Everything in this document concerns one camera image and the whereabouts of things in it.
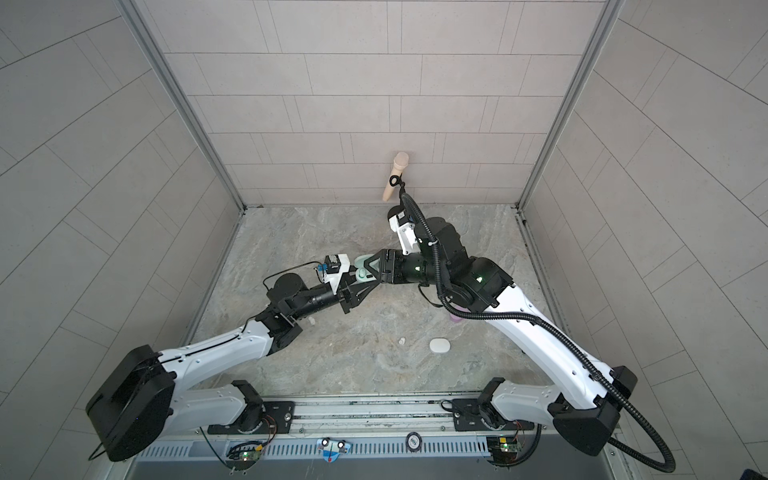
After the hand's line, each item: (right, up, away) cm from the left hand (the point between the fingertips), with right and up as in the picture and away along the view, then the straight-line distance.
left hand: (380, 278), depth 68 cm
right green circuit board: (+29, -39, 0) cm, 49 cm away
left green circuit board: (-30, -39, -3) cm, 49 cm away
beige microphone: (+5, +33, +26) cm, 42 cm away
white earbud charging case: (+15, -20, +13) cm, 29 cm away
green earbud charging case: (-4, +2, -3) cm, 5 cm away
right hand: (-2, +3, -7) cm, 8 cm away
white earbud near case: (+5, -20, +15) cm, 25 cm away
